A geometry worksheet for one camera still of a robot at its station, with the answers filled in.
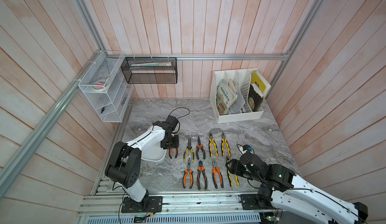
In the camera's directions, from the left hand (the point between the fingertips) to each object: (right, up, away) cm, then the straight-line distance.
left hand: (173, 148), depth 88 cm
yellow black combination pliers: (+23, +1, +5) cm, 23 cm away
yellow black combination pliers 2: (+32, -15, -8) cm, 36 cm away
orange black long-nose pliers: (+15, 0, +5) cm, 16 cm away
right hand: (+29, -6, -13) cm, 33 cm away
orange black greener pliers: (+7, -13, -6) cm, 16 cm away
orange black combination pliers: (+24, -12, -4) cm, 27 cm away
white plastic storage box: (-12, -1, -2) cm, 13 cm away
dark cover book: (+53, +31, +10) cm, 63 cm away
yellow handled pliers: (+32, +3, +7) cm, 33 cm away
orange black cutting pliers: (+16, -11, -4) cm, 20 cm away
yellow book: (+55, +39, +4) cm, 68 cm away
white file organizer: (+40, +33, +7) cm, 52 cm away
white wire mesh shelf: (-32, +26, -10) cm, 43 cm away
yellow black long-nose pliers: (+9, 0, +5) cm, 11 cm away
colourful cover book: (+34, +32, +12) cm, 48 cm away
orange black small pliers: (-2, -2, -2) cm, 4 cm away
